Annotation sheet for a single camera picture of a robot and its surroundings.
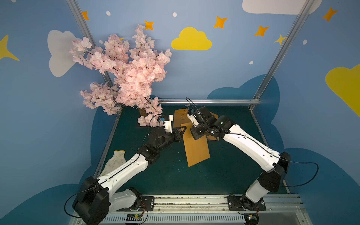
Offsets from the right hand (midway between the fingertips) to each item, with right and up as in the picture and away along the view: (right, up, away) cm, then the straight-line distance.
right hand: (195, 128), depth 77 cm
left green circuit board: (-33, -47, -4) cm, 58 cm away
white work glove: (-49, -20, +10) cm, 54 cm away
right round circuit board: (+29, -48, -4) cm, 57 cm away
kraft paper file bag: (-11, +4, +32) cm, 34 cm away
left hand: (-5, +1, -4) cm, 6 cm away
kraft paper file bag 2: (+1, -12, +1) cm, 13 cm away
